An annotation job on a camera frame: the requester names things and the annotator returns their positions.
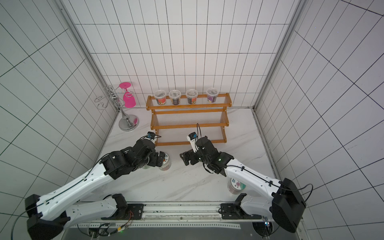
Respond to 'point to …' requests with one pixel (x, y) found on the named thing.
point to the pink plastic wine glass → (128, 98)
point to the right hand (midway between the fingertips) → (182, 153)
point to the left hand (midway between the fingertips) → (153, 156)
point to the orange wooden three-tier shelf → (179, 120)
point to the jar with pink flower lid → (236, 187)
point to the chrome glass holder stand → (128, 122)
